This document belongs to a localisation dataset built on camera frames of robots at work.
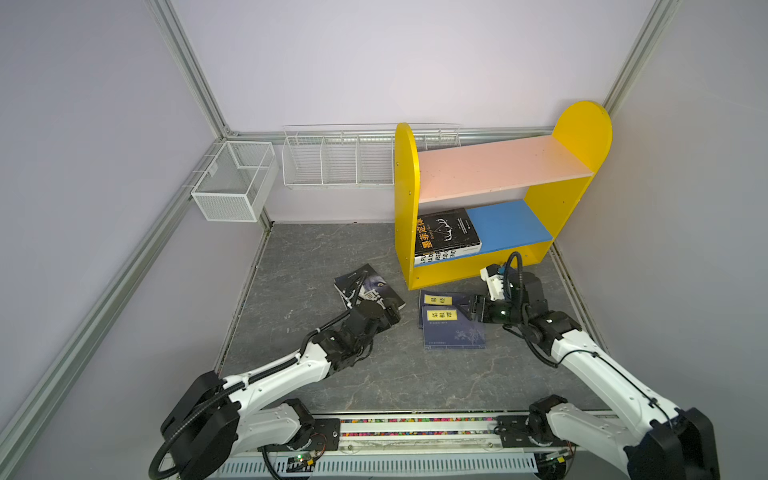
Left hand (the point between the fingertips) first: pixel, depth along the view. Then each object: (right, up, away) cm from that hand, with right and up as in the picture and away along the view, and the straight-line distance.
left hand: (389, 311), depth 82 cm
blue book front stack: (+18, -7, +9) cm, 21 cm away
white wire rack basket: (-13, +49, +17) cm, 53 cm away
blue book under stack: (+16, +1, +15) cm, 22 cm away
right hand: (+21, +2, -2) cm, 21 cm away
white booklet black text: (+14, +15, +7) cm, 22 cm away
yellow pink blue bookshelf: (+49, +40, +35) cm, 72 cm away
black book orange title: (+17, +23, +9) cm, 30 cm away
